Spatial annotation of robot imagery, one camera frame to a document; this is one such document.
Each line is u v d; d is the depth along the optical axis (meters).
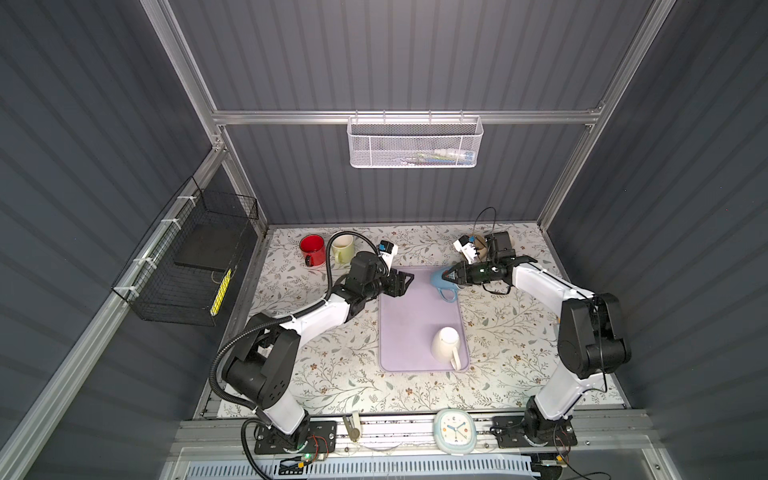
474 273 0.80
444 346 0.79
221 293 0.68
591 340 0.49
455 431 0.72
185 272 0.72
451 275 0.87
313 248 1.08
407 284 0.83
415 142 1.12
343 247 1.02
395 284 0.77
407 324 0.95
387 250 0.77
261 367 0.46
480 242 0.85
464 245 0.85
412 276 0.85
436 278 0.92
